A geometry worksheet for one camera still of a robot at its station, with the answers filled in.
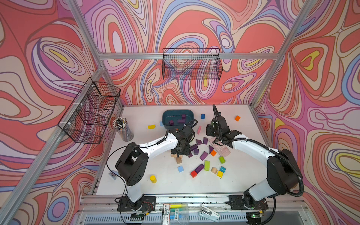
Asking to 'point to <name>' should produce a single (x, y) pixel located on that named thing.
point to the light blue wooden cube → (180, 168)
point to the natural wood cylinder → (213, 169)
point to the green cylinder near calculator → (221, 159)
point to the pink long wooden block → (198, 130)
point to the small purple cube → (171, 123)
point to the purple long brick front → (199, 168)
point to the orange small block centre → (213, 153)
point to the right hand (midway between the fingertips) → (210, 131)
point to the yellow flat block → (151, 127)
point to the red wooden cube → (193, 174)
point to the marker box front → (175, 214)
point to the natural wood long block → (176, 155)
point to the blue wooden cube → (202, 116)
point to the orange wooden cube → (237, 118)
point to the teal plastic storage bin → (167, 117)
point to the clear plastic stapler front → (209, 213)
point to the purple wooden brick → (181, 121)
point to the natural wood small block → (178, 160)
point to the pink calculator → (222, 150)
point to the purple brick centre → (204, 155)
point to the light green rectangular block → (207, 165)
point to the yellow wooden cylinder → (153, 179)
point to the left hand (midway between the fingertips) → (186, 153)
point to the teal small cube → (222, 169)
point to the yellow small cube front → (220, 174)
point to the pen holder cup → (121, 124)
